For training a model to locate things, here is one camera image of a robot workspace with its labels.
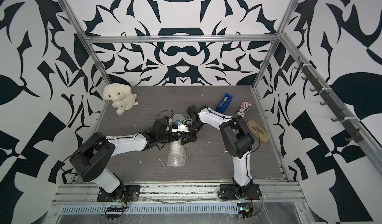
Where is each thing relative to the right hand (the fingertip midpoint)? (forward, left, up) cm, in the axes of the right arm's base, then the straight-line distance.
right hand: (182, 139), depth 87 cm
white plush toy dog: (+24, +38, +11) cm, 47 cm away
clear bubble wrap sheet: (-7, +3, 0) cm, 7 cm away
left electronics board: (-33, +32, -8) cm, 47 cm away
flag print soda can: (+22, -40, -2) cm, 46 cm away
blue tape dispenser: (+27, -28, -1) cm, 39 cm away
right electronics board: (-33, -30, -6) cm, 45 cm away
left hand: (+5, +2, 0) cm, 5 cm away
